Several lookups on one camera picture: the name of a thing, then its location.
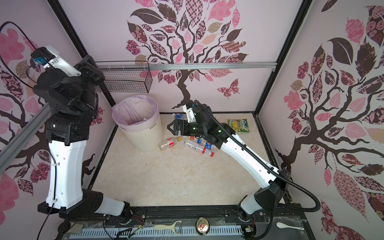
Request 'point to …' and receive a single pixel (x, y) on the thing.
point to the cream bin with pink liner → (139, 117)
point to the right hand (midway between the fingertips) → (174, 125)
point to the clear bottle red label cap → (198, 149)
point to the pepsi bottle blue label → (212, 147)
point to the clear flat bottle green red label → (191, 137)
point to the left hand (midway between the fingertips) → (90, 61)
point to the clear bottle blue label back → (178, 116)
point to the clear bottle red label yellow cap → (169, 142)
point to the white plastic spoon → (281, 225)
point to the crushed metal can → (202, 226)
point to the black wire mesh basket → (131, 77)
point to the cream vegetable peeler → (176, 227)
